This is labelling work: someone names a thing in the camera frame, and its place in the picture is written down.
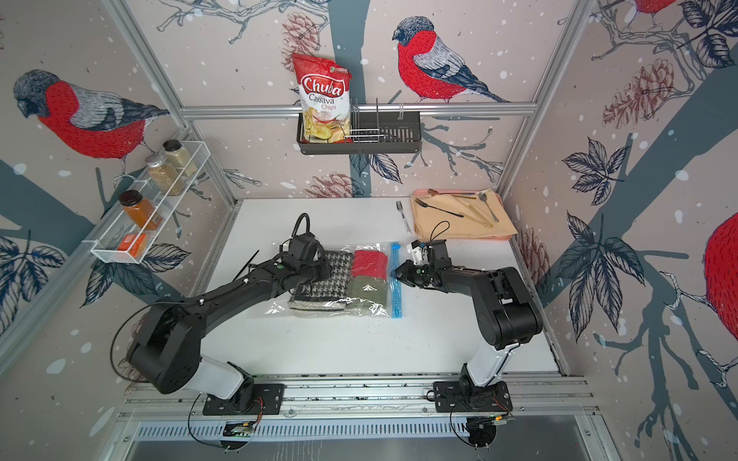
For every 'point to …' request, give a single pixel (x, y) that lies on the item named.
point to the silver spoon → (483, 196)
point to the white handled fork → (400, 206)
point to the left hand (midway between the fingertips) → (337, 262)
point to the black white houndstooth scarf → (330, 293)
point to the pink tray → (423, 193)
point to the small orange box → (137, 247)
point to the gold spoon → (434, 193)
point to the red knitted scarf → (369, 263)
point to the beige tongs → (481, 221)
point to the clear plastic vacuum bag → (395, 296)
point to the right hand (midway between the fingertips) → (391, 273)
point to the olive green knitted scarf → (366, 293)
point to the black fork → (419, 201)
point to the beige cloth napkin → (475, 214)
